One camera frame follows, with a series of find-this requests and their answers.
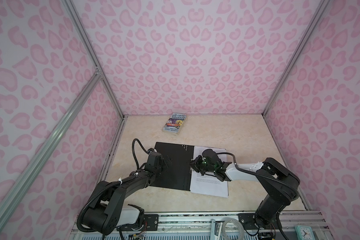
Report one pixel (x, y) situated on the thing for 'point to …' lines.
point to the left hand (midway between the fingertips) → (167, 161)
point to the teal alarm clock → (304, 232)
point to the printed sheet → (209, 183)
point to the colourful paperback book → (174, 123)
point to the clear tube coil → (234, 220)
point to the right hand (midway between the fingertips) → (187, 162)
